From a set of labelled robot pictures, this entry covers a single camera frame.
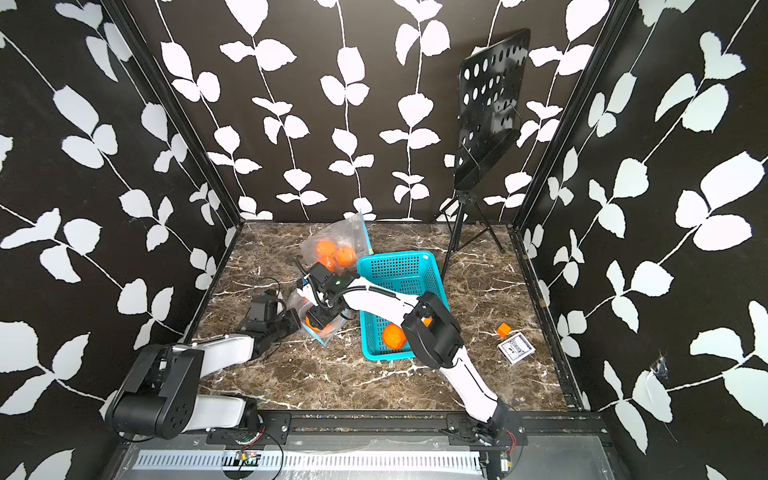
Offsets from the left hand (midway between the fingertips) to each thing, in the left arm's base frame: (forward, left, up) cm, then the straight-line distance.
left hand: (303, 312), depth 94 cm
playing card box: (-15, -65, +1) cm, 66 cm away
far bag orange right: (+18, -13, +6) cm, 23 cm away
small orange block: (-9, -63, 0) cm, 63 cm away
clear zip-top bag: (-2, -1, +8) cm, 9 cm away
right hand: (-4, -5, +5) cm, 8 cm away
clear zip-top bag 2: (+27, -10, +1) cm, 29 cm away
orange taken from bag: (-11, -28, +5) cm, 31 cm away
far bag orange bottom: (+15, -8, +7) cm, 19 cm away
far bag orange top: (+22, -6, +6) cm, 23 cm away
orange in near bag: (-7, -4, +5) cm, 9 cm away
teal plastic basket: (+13, -34, 0) cm, 36 cm away
